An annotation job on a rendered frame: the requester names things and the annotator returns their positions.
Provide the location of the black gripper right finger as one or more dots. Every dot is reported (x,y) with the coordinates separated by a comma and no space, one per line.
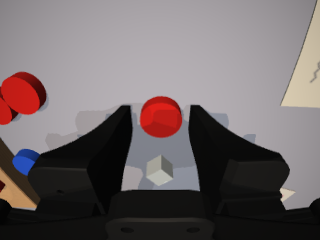
(240,178)

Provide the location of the red disc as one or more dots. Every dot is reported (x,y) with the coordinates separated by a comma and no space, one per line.
(24,93)
(7,114)
(161,117)
(2,185)

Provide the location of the tan tray with round pockets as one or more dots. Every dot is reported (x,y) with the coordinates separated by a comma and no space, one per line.
(17,192)

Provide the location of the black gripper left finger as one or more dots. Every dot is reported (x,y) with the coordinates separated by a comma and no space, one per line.
(79,178)

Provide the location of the small beige cube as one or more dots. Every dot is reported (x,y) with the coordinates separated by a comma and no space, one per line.
(159,170)

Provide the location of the pink square tile with cream border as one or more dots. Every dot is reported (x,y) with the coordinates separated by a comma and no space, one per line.
(286,193)

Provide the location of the beige paper sheet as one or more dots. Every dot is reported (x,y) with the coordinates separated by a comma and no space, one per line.
(303,89)

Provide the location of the blue disc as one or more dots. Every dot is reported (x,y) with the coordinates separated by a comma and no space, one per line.
(24,160)

